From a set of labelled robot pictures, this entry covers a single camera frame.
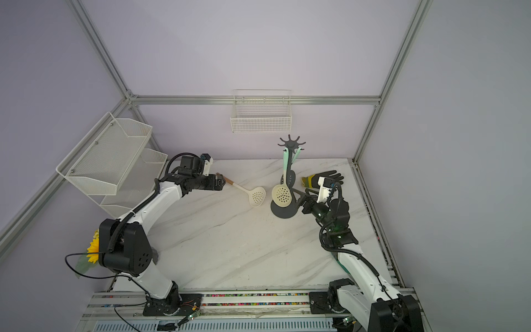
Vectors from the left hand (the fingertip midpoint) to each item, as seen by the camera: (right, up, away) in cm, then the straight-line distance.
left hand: (214, 183), depth 90 cm
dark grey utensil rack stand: (+35, -13, +8) cm, 38 cm away
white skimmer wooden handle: (+18, -6, +13) cm, 23 cm away
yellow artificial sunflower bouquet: (-32, -24, -28) cm, 49 cm away
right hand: (+36, -3, -12) cm, 38 cm away
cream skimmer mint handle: (+30, -5, 0) cm, 30 cm away
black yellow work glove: (+47, +1, +20) cm, 52 cm away
